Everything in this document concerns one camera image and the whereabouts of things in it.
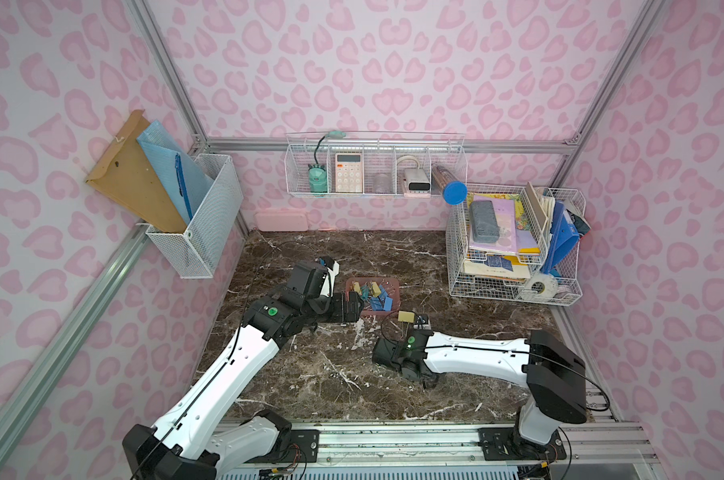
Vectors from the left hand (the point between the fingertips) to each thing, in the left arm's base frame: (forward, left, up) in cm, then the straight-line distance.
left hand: (347, 298), depth 73 cm
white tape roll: (+15, -61, -19) cm, 66 cm away
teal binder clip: (+16, -4, -22) cm, 27 cm away
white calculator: (+42, +2, +7) cm, 43 cm away
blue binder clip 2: (+12, -8, -22) cm, 26 cm away
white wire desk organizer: (+29, -55, +5) cm, 63 cm away
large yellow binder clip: (+7, -17, -23) cm, 29 cm away
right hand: (-9, -20, -19) cm, 29 cm away
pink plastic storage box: (+19, -13, -23) cm, 33 cm away
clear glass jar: (+39, -9, +4) cm, 41 cm away
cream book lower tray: (+14, -37, -6) cm, 40 cm away
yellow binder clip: (+16, -7, -21) cm, 28 cm away
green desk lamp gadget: (+38, +10, +10) cm, 41 cm away
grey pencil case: (+26, -40, 0) cm, 47 cm away
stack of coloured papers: (+22, -48, -1) cm, 53 cm away
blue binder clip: (+11, -11, -22) cm, 26 cm away
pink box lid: (+47, +30, -18) cm, 58 cm away
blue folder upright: (+24, -64, -3) cm, 69 cm away
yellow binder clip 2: (+16, -1, -21) cm, 26 cm away
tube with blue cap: (+28, -29, +11) cm, 41 cm away
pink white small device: (+36, -19, +8) cm, 41 cm away
